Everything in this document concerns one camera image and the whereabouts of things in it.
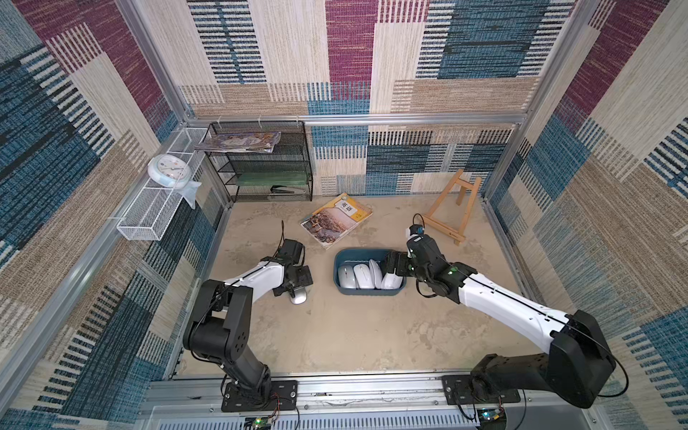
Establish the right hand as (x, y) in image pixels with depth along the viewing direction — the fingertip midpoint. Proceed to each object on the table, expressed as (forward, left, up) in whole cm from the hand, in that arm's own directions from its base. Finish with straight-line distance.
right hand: (395, 255), depth 84 cm
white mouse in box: (-1, +10, -12) cm, 16 cm away
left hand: (-1, +33, -14) cm, 36 cm away
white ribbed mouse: (-3, +1, -12) cm, 12 cm away
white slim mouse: (-1, +5, -10) cm, 12 cm away
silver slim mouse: (-6, +31, -15) cm, 35 cm away
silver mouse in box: (-1, +15, -13) cm, 20 cm away
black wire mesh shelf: (+40, +41, 0) cm, 57 cm away
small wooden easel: (+19, -22, -10) cm, 30 cm away
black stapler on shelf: (+33, +41, -3) cm, 53 cm away
